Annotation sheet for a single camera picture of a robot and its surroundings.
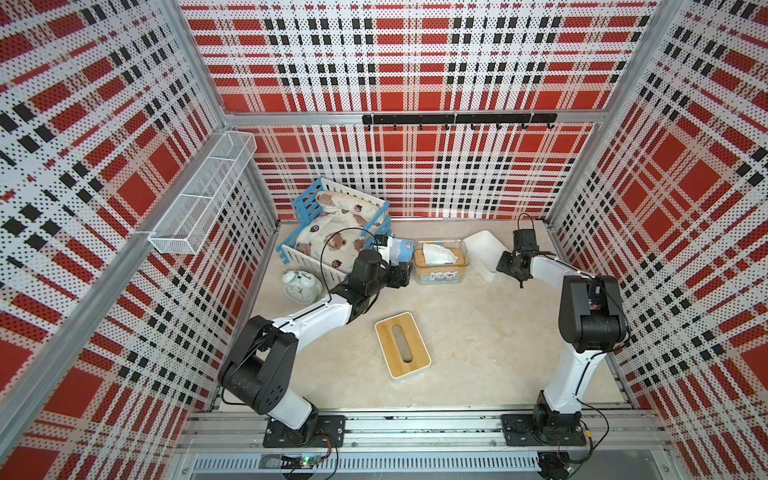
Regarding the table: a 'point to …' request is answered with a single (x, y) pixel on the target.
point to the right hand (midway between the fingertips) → (509, 262)
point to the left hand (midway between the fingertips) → (406, 262)
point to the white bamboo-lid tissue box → (403, 347)
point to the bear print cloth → (334, 234)
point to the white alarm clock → (301, 287)
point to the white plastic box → (484, 249)
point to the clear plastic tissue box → (440, 276)
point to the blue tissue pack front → (435, 254)
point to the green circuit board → (299, 461)
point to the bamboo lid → (460, 254)
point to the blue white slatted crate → (305, 205)
